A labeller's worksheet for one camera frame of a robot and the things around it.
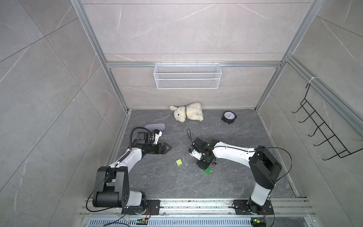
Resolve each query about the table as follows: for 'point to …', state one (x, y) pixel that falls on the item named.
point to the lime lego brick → (179, 162)
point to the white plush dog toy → (193, 111)
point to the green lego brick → (208, 170)
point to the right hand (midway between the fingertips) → (203, 164)
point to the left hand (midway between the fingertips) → (166, 145)
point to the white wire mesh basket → (187, 76)
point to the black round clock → (229, 117)
